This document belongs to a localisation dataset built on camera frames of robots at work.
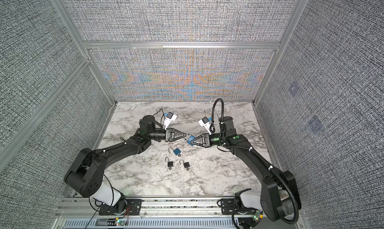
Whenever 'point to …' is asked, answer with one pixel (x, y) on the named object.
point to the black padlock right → (186, 164)
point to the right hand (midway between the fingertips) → (192, 142)
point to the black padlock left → (170, 164)
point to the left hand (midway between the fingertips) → (184, 137)
